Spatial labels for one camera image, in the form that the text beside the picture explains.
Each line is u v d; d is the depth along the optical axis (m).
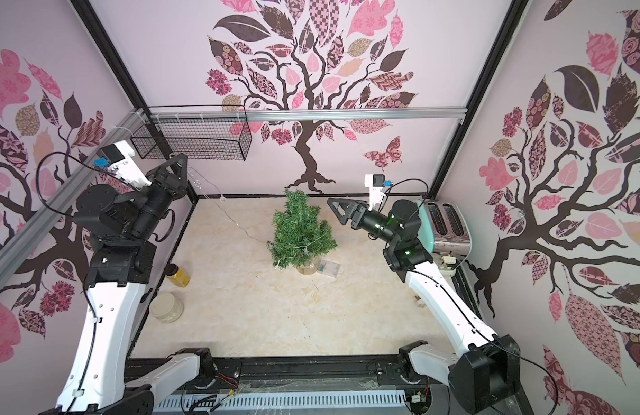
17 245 0.52
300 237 0.74
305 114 0.93
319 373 0.75
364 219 0.60
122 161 0.45
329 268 0.96
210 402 0.72
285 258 0.76
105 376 0.37
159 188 0.49
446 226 0.86
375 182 0.60
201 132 0.95
